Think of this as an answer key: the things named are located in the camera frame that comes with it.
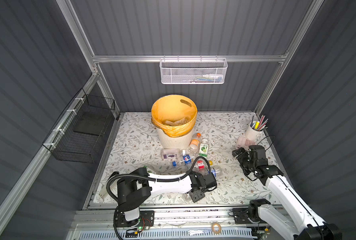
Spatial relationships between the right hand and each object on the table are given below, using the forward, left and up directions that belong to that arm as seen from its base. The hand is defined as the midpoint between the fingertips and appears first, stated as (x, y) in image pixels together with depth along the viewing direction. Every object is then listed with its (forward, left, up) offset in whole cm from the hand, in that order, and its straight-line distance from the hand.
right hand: (237, 157), depth 83 cm
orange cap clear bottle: (+11, +24, -8) cm, 28 cm away
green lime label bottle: (+10, +18, -7) cm, 22 cm away
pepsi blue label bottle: (+2, +29, -5) cm, 29 cm away
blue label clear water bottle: (-4, +10, -10) cm, 15 cm away
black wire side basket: (+1, +83, +19) cm, 85 cm away
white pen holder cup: (+19, -15, -2) cm, 25 cm away
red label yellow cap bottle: (-2, +20, -5) cm, 21 cm away
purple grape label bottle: (+5, +39, -6) cm, 39 cm away
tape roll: (-32, +14, -10) cm, 36 cm away
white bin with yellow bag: (+30, +37, +2) cm, 48 cm away
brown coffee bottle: (+23, +33, +4) cm, 41 cm away
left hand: (-16, +24, -8) cm, 30 cm away
